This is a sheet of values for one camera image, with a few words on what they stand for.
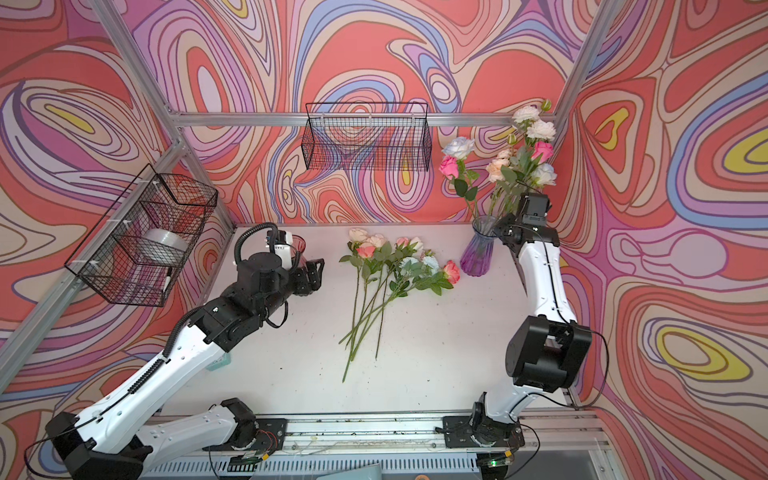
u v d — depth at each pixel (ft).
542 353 1.49
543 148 2.52
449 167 2.47
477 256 3.31
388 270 3.43
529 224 2.05
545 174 2.63
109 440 1.25
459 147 2.52
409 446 2.38
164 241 2.39
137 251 2.42
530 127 2.67
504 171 2.74
